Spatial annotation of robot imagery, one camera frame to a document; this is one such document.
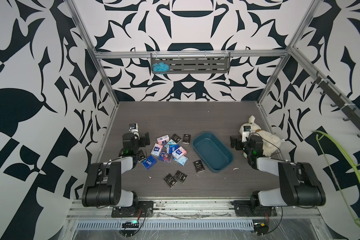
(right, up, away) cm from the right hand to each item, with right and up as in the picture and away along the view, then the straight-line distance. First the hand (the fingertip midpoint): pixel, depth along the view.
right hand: (237, 134), depth 93 cm
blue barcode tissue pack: (-40, -8, -4) cm, 41 cm away
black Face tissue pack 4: (-35, -22, -11) cm, 43 cm away
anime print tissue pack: (-44, -13, -4) cm, 46 cm away
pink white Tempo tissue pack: (-36, -10, -5) cm, 38 cm away
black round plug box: (+2, -41, -23) cm, 47 cm away
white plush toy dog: (+12, -3, -14) cm, 19 cm away
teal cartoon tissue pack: (-41, -5, +2) cm, 42 cm away
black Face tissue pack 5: (-41, -24, -12) cm, 49 cm away
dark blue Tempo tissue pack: (-53, -16, -6) cm, 56 cm away
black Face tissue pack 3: (-25, -18, -7) cm, 31 cm away
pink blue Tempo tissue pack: (-50, -9, -2) cm, 51 cm away
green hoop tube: (+28, -19, -32) cm, 47 cm away
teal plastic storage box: (-14, -14, -2) cm, 20 cm away
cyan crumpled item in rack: (-47, +40, -2) cm, 62 cm away
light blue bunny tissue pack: (-35, -15, -6) cm, 38 cm away
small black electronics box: (-58, -41, -21) cm, 74 cm away
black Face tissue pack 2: (-31, -4, +3) cm, 32 cm away
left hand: (-62, +2, -1) cm, 62 cm away
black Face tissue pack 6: (-59, -13, -3) cm, 60 cm away
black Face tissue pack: (-39, -3, +5) cm, 39 cm away
